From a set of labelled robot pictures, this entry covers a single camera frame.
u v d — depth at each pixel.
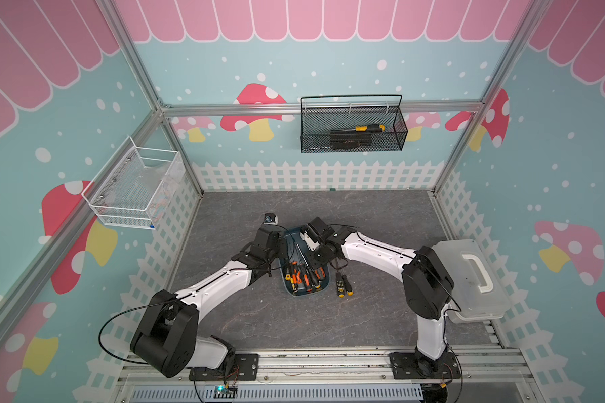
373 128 0.92
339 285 0.89
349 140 0.86
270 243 0.68
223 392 0.73
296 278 0.88
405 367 0.74
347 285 0.90
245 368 0.74
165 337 0.42
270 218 0.77
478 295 0.77
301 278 0.88
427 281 0.49
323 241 0.69
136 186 0.81
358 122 0.94
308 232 0.73
